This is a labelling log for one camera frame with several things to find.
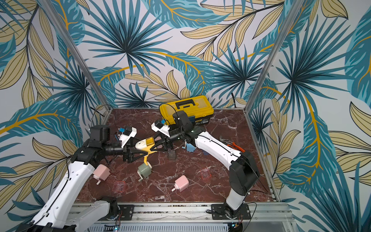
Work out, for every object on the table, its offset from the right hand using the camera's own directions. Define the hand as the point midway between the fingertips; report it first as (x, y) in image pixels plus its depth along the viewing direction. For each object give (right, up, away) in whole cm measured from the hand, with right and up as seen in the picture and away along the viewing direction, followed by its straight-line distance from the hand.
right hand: (151, 145), depth 69 cm
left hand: (-3, -2, -2) cm, 4 cm away
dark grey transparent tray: (+7, -10, +26) cm, 29 cm away
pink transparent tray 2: (-22, -25, +13) cm, 36 cm away
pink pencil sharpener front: (+14, -21, +8) cm, 27 cm away
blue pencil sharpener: (+18, -5, +24) cm, 31 cm away
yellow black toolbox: (+26, +20, +27) cm, 42 cm away
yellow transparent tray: (0, +2, -3) cm, 4 cm away
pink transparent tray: (+28, -21, +18) cm, 39 cm away
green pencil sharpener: (-7, -16, +12) cm, 21 cm away
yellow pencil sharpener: (-3, +1, -5) cm, 6 cm away
